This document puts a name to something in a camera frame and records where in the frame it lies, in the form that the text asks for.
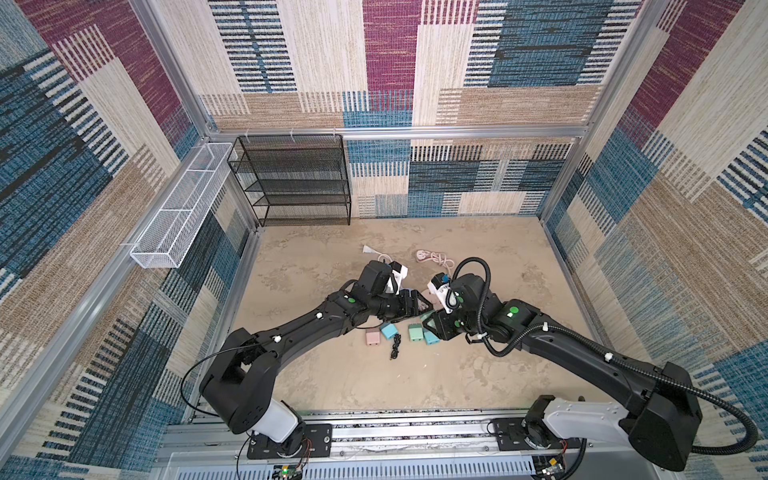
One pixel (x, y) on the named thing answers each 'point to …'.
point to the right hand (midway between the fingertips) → (433, 326)
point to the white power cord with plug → (368, 250)
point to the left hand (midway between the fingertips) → (428, 307)
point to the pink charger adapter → (373, 338)
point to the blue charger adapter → (389, 330)
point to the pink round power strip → (434, 300)
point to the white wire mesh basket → (162, 244)
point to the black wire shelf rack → (294, 178)
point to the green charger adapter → (415, 332)
